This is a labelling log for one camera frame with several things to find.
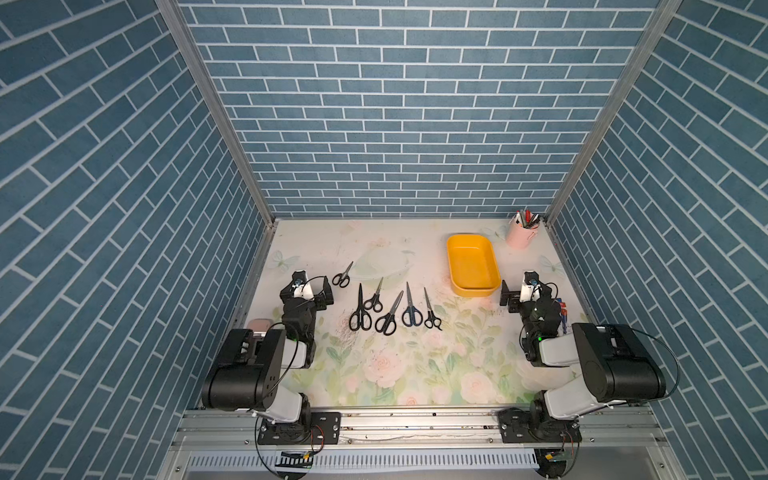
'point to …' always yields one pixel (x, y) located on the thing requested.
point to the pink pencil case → (260, 324)
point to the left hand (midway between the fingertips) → (317, 278)
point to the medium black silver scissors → (387, 323)
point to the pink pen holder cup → (521, 231)
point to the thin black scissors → (432, 320)
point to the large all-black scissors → (360, 318)
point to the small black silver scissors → (374, 302)
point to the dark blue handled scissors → (412, 316)
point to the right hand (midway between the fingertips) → (524, 281)
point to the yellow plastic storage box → (472, 265)
